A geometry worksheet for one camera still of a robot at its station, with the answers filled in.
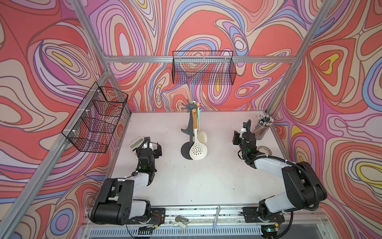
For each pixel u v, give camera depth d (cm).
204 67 96
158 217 72
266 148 97
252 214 74
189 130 80
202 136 88
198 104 68
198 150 85
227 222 73
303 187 44
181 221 71
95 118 79
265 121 92
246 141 68
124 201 43
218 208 76
